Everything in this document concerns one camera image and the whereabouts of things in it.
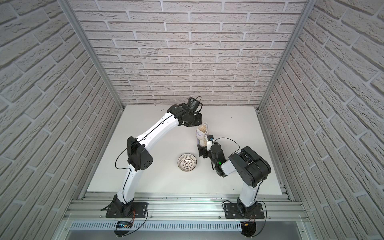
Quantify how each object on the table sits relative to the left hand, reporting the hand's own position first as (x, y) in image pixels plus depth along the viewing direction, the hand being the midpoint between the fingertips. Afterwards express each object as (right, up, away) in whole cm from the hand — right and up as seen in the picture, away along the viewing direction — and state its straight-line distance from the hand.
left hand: (200, 117), depth 88 cm
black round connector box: (+23, -54, -18) cm, 61 cm away
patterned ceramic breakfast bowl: (-8, -28, +2) cm, 29 cm away
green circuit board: (-38, -54, -16) cm, 68 cm away
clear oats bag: (+1, -9, -5) cm, 10 cm away
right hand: (0, -17, +5) cm, 18 cm away
